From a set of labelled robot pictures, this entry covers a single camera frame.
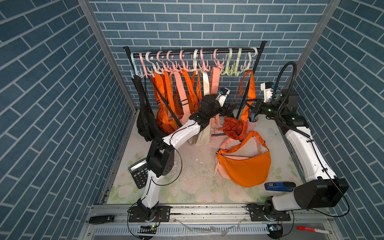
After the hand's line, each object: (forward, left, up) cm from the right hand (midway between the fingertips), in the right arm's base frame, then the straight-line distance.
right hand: (247, 102), depth 72 cm
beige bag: (-6, +20, -23) cm, 31 cm away
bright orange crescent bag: (-23, -5, -30) cm, 38 cm away
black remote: (-50, +67, -35) cm, 90 cm away
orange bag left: (-1, +43, -17) cm, 46 cm away
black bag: (-7, +51, -13) cm, 53 cm away
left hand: (+7, +5, -6) cm, 10 cm away
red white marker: (-45, -34, -37) cm, 68 cm away
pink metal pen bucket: (+11, -12, -30) cm, 34 cm away
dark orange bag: (+5, +1, -26) cm, 27 cm away
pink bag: (-12, +1, -34) cm, 36 cm away
